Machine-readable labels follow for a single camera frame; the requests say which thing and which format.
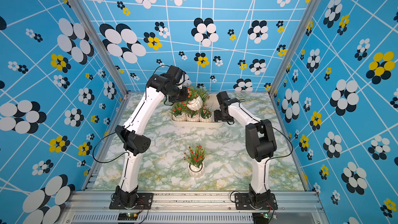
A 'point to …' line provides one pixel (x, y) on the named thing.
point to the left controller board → (127, 216)
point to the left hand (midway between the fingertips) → (190, 97)
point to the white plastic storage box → (205, 124)
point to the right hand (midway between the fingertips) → (223, 117)
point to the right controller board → (260, 217)
